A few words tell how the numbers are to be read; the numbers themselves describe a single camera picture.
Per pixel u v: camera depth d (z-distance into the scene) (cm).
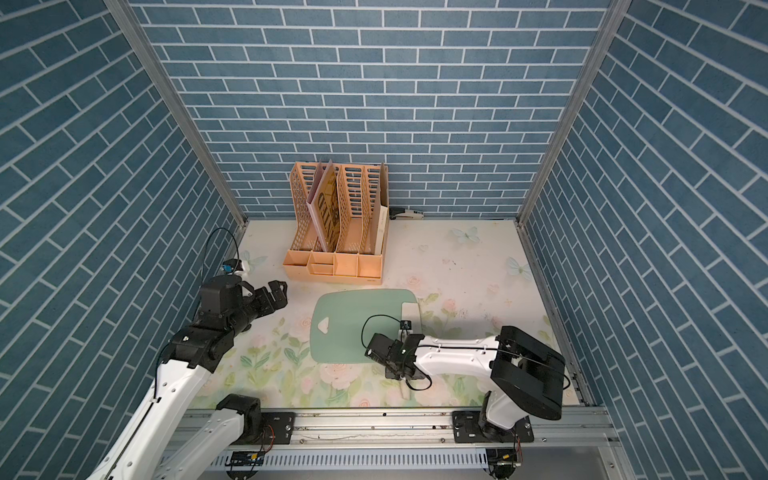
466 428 74
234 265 64
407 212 121
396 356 64
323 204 91
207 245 105
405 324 77
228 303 58
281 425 74
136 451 40
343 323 93
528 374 44
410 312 94
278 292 68
